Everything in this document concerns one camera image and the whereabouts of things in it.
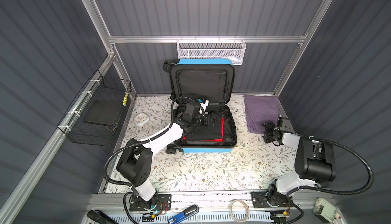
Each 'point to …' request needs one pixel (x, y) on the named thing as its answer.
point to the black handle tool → (101, 218)
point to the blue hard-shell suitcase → (202, 93)
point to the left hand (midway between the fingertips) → (213, 117)
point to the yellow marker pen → (125, 99)
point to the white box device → (325, 211)
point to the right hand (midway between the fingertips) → (264, 128)
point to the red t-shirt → (223, 120)
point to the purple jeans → (260, 109)
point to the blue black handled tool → (187, 213)
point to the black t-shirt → (208, 132)
